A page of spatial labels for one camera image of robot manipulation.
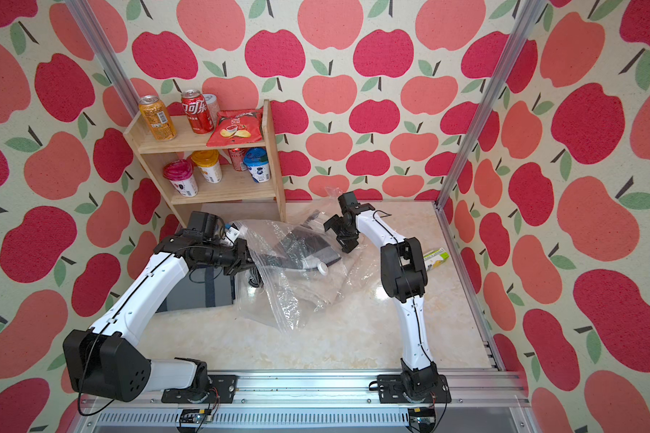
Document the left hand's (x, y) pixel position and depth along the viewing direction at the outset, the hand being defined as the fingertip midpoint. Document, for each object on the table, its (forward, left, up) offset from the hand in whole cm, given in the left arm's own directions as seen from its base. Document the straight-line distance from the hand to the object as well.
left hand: (264, 264), depth 75 cm
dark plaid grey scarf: (+3, +24, -19) cm, 30 cm away
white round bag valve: (+5, -17, -11) cm, 20 cm away
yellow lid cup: (+37, +24, +8) cm, 45 cm away
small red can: (+43, +15, +6) cm, 46 cm away
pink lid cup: (+29, +30, +9) cm, 43 cm away
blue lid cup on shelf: (+35, +6, +8) cm, 37 cm away
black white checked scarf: (+9, -10, -4) cm, 14 cm away
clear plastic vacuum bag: (+3, -9, -8) cm, 13 cm away
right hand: (+22, -20, -17) cm, 34 cm away
